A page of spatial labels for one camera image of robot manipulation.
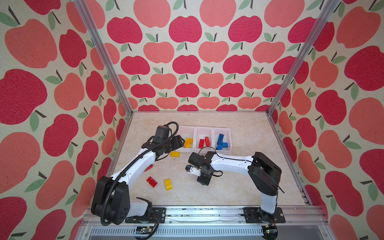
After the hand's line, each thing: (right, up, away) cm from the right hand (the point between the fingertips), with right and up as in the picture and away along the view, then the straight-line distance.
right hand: (205, 178), depth 86 cm
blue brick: (+11, +21, +15) cm, 28 cm away
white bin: (-11, +26, +18) cm, 34 cm away
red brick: (-2, +19, +15) cm, 24 cm away
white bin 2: (0, +23, +18) cm, 29 cm away
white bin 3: (+17, +22, +17) cm, 33 cm away
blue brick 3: (+14, +18, +14) cm, 27 cm away
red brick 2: (-31, -1, -2) cm, 31 cm away
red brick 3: (-34, +6, +4) cm, 34 cm away
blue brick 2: (+11, +17, +12) cm, 23 cm away
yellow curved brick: (-19, +13, +9) cm, 25 cm away
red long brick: (+3, +20, +15) cm, 25 cm away
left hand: (-13, +21, -1) cm, 25 cm away
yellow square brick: (-10, +21, +15) cm, 28 cm away
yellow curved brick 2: (-21, -3, -3) cm, 22 cm away
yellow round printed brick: (-11, +18, +12) cm, 24 cm away
